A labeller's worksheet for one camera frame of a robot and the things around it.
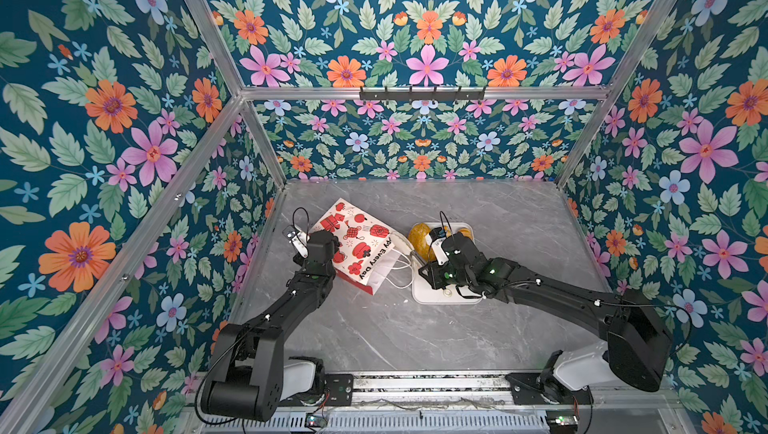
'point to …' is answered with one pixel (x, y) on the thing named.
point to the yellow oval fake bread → (417, 239)
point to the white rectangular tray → (425, 294)
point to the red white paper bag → (369, 253)
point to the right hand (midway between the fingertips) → (420, 268)
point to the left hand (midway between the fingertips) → (320, 229)
